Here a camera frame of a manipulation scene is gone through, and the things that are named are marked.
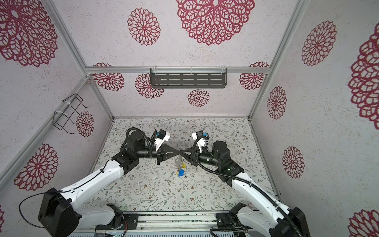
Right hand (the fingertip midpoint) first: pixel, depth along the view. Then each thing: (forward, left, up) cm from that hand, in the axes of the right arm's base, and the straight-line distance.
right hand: (180, 151), depth 66 cm
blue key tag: (-5, 0, -12) cm, 13 cm away
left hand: (0, +1, -3) cm, 4 cm away
